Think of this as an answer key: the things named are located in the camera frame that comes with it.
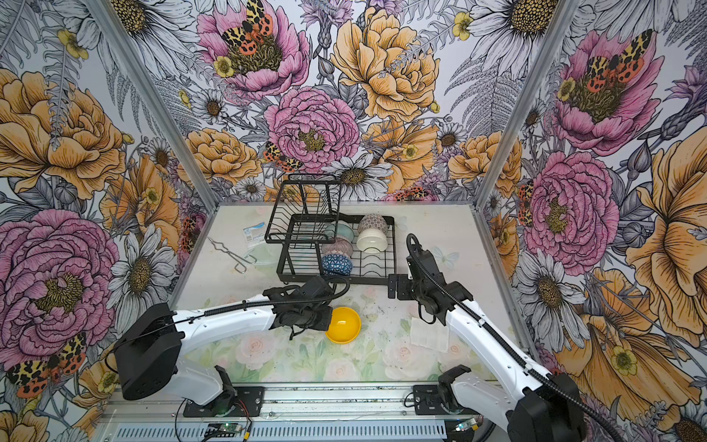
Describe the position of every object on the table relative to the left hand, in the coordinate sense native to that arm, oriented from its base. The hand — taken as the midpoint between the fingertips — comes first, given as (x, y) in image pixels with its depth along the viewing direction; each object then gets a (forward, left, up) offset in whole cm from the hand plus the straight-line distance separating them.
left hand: (324, 327), depth 83 cm
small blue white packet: (+40, +31, -5) cm, 51 cm away
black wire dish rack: (+16, 0, +19) cm, 25 cm away
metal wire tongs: (+25, +32, -5) cm, 41 cm away
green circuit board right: (-24, -37, -4) cm, 45 cm away
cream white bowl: (+32, -16, 0) cm, 36 cm away
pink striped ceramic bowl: (+30, -4, 0) cm, 31 cm away
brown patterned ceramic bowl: (+40, -16, +2) cm, 44 cm away
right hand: (+7, -24, +8) cm, 26 cm away
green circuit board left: (-24, +24, -5) cm, 34 cm away
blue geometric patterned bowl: (+23, -3, -2) cm, 23 cm away
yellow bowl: (0, -6, 0) cm, 6 cm away
